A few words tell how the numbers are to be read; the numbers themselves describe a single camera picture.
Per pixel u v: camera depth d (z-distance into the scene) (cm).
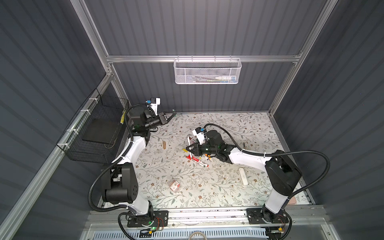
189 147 81
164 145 102
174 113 77
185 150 81
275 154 50
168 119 75
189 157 96
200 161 93
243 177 84
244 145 101
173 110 123
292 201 77
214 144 69
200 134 77
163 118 71
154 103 72
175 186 82
